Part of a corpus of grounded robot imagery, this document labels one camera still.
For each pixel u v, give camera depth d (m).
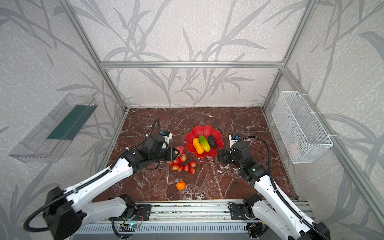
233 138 0.69
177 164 0.84
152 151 0.59
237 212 0.73
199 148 0.93
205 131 1.03
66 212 0.38
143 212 0.73
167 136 0.72
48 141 0.65
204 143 0.96
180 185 0.79
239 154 0.57
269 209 0.57
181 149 0.79
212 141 0.98
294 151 0.72
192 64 0.98
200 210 0.75
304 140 0.60
